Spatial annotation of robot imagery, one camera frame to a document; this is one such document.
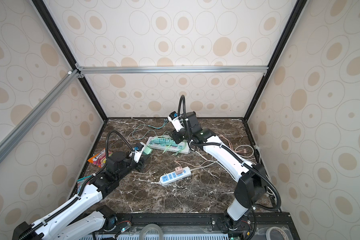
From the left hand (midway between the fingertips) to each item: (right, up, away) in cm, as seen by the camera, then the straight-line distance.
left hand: (149, 150), depth 76 cm
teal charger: (+4, +3, +21) cm, 22 cm away
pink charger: (+15, -12, +9) cm, 22 cm away
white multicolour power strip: (+6, +2, +23) cm, 24 cm away
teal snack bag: (-42, -19, +9) cm, 47 cm away
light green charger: (-1, 0, -1) cm, 1 cm away
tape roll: (+57, -39, -7) cm, 70 cm away
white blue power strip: (+11, -17, +11) cm, 23 cm away
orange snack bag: (-35, -8, +17) cm, 40 cm away
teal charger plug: (-1, +3, +26) cm, 26 cm away
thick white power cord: (+45, -15, +12) cm, 49 cm away
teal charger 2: (+10, +2, +22) cm, 25 cm away
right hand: (+12, +10, +3) cm, 16 cm away
